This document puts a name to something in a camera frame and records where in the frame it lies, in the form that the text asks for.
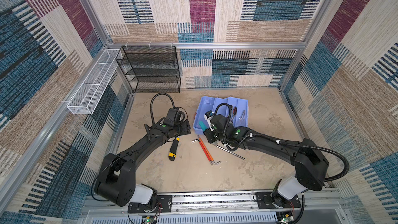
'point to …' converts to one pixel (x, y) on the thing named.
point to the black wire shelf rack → (151, 69)
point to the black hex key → (231, 152)
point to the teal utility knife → (202, 126)
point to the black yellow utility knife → (172, 153)
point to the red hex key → (195, 140)
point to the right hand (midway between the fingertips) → (208, 132)
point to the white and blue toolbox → (236, 109)
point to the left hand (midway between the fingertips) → (186, 124)
